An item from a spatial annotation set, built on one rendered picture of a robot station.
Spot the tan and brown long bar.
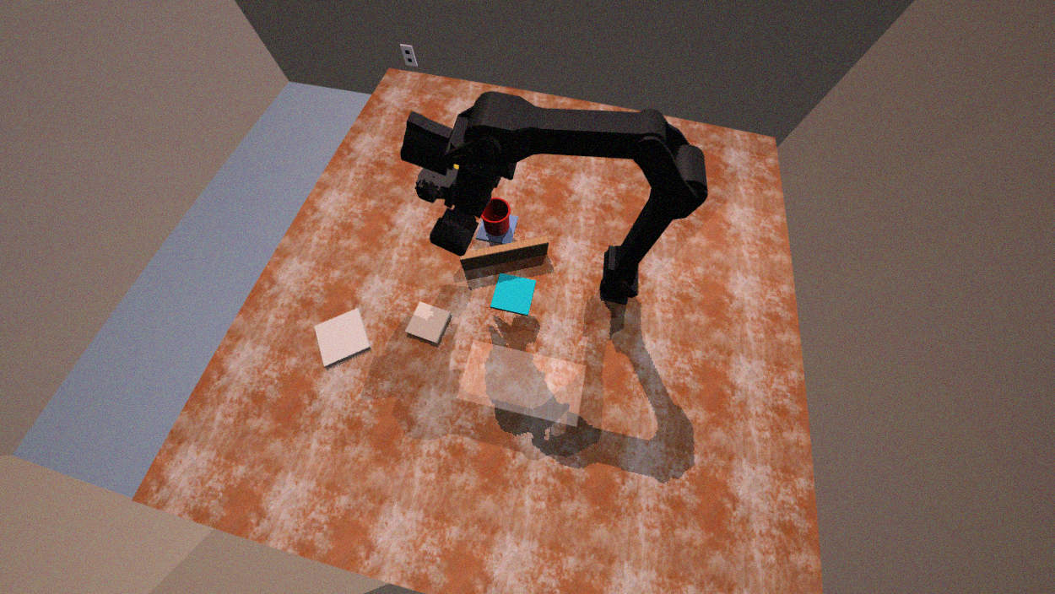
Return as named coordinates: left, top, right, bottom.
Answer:
left=459, top=236, right=549, bottom=271

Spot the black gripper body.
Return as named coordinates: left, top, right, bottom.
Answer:
left=430, top=176, right=501, bottom=256

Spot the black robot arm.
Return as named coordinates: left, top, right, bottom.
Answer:
left=401, top=91, right=708, bottom=305

